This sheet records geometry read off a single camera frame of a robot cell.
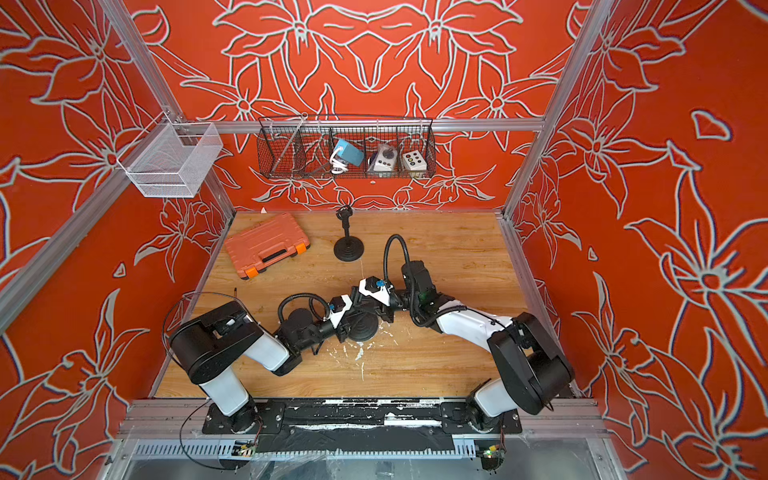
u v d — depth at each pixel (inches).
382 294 27.3
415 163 37.2
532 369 16.2
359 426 28.6
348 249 42.0
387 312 28.2
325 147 39.4
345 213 36.4
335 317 28.3
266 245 40.8
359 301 29.1
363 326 34.0
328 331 29.7
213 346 18.7
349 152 33.8
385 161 35.7
